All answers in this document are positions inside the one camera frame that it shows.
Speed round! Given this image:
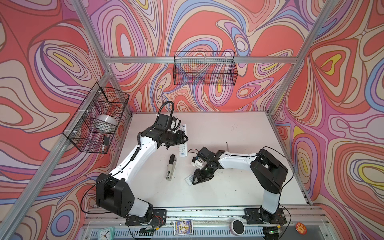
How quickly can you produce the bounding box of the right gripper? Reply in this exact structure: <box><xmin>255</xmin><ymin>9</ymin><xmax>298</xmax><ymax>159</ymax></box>
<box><xmin>190</xmin><ymin>161</ymin><xmax>215</xmax><ymax>185</ymax></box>

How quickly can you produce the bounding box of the white remote control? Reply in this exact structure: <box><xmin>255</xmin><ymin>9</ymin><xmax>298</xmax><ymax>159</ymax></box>
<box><xmin>179</xmin><ymin>123</ymin><xmax>188</xmax><ymax>157</ymax></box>
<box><xmin>185</xmin><ymin>174</ymin><xmax>194</xmax><ymax>186</ymax></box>

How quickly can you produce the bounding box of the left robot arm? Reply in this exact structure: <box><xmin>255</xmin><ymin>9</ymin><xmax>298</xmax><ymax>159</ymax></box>
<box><xmin>96</xmin><ymin>114</ymin><xmax>189</xmax><ymax>222</ymax></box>

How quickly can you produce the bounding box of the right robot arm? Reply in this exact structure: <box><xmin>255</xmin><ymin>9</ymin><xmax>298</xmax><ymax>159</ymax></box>
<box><xmin>192</xmin><ymin>147</ymin><xmax>288</xmax><ymax>224</ymax></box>

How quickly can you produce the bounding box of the beige black stapler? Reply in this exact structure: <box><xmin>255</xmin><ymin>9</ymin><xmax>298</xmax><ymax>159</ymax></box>
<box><xmin>166</xmin><ymin>155</ymin><xmax>177</xmax><ymax>181</ymax></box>

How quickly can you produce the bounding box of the white tape roll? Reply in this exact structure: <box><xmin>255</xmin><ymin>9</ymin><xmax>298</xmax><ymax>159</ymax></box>
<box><xmin>96</xmin><ymin>115</ymin><xmax>118</xmax><ymax>130</ymax></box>

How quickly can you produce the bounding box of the small black item in basket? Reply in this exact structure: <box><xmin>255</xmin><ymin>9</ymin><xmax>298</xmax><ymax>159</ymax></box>
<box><xmin>103</xmin><ymin>136</ymin><xmax>111</xmax><ymax>147</ymax></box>

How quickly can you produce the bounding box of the colourful card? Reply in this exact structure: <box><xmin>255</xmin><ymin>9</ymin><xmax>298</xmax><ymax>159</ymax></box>
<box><xmin>174</xmin><ymin>220</ymin><xmax>194</xmax><ymax>236</ymax></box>

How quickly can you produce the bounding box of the round black white speaker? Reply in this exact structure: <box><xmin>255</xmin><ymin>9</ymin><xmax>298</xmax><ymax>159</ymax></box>
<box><xmin>230</xmin><ymin>220</ymin><xmax>245</xmax><ymax>236</ymax></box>

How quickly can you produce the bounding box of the red round badge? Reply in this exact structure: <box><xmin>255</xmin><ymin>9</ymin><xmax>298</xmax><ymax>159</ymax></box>
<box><xmin>295</xmin><ymin>222</ymin><xmax>308</xmax><ymax>235</ymax></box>

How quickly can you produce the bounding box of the small green clock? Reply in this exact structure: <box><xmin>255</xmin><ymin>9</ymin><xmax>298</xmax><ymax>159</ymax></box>
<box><xmin>97</xmin><ymin>227</ymin><xmax>115</xmax><ymax>240</ymax></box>

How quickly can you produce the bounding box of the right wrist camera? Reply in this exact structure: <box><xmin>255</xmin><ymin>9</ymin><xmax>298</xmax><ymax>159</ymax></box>
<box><xmin>192</xmin><ymin>150</ymin><xmax>211</xmax><ymax>170</ymax></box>

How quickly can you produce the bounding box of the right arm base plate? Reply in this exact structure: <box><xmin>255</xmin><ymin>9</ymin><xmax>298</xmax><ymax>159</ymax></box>
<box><xmin>242</xmin><ymin>208</ymin><xmax>287</xmax><ymax>225</ymax></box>

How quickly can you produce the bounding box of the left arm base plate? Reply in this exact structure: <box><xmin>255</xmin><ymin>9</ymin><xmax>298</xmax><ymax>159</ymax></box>
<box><xmin>126</xmin><ymin>209</ymin><xmax>167</xmax><ymax>227</ymax></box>

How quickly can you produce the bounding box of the black wire basket left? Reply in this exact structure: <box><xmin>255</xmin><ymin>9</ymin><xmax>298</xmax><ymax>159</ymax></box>
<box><xmin>63</xmin><ymin>83</ymin><xmax>130</xmax><ymax>154</ymax></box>

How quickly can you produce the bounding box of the black wire basket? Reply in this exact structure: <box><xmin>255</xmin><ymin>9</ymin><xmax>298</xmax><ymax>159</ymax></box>
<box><xmin>63</xmin><ymin>83</ymin><xmax>130</xmax><ymax>154</ymax></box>
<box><xmin>173</xmin><ymin>50</ymin><xmax>238</xmax><ymax>86</ymax></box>

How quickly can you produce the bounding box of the black wire basket back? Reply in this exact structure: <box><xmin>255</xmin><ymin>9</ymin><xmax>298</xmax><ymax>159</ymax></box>
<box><xmin>173</xmin><ymin>50</ymin><xmax>238</xmax><ymax>86</ymax></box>

